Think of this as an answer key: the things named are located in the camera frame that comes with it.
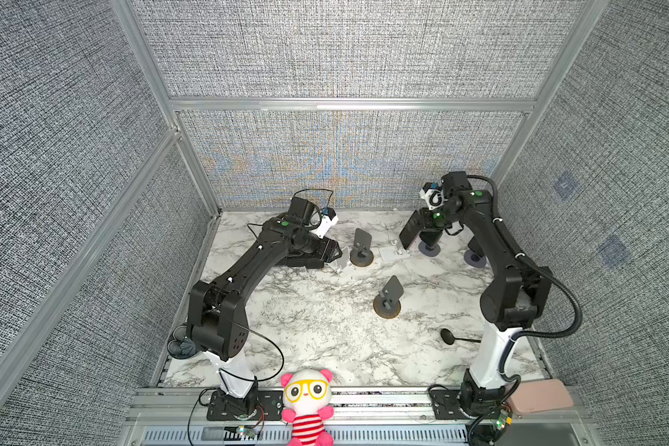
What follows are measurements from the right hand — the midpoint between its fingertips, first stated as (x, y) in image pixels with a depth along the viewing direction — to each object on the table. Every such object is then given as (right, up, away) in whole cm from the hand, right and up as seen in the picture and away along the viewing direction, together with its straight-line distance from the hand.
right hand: (420, 222), depth 91 cm
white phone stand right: (-7, -11, +14) cm, 19 cm away
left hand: (-29, -9, -5) cm, 31 cm away
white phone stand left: (-25, -14, +8) cm, 30 cm away
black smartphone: (-3, -2, +2) cm, 4 cm away
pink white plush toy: (-35, -44, -22) cm, 60 cm away
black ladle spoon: (+7, -36, -5) cm, 37 cm away
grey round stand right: (+9, -11, +16) cm, 21 cm away
